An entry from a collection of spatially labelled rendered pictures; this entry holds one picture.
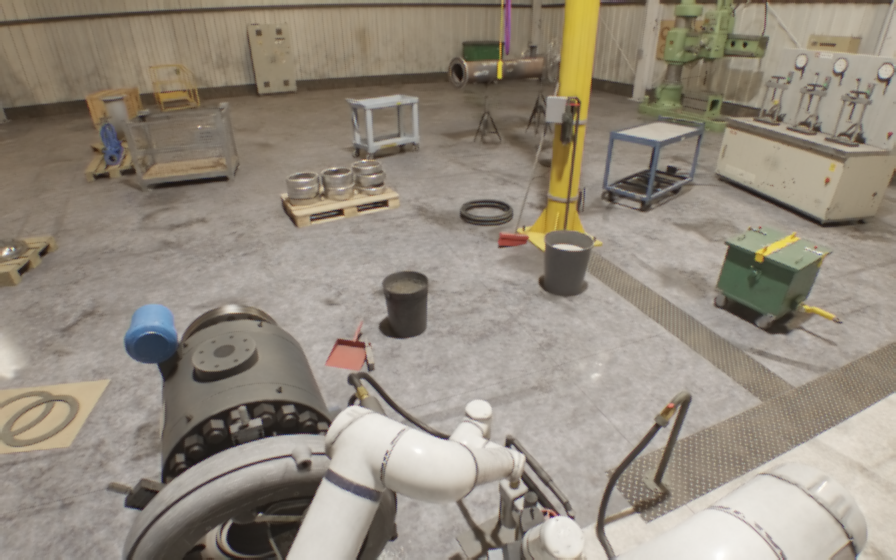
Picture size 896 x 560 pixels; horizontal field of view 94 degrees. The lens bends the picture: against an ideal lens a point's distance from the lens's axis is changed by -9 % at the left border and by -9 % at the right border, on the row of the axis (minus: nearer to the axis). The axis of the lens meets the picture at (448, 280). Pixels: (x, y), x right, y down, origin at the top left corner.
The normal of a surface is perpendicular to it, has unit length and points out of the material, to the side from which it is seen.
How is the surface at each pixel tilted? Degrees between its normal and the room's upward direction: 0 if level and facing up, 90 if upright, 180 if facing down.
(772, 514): 5
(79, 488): 0
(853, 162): 90
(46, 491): 0
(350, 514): 53
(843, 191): 90
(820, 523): 19
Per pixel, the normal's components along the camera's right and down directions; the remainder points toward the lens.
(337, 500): -0.11, -0.40
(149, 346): 0.47, 0.43
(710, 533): -0.28, -0.95
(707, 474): -0.01, -0.87
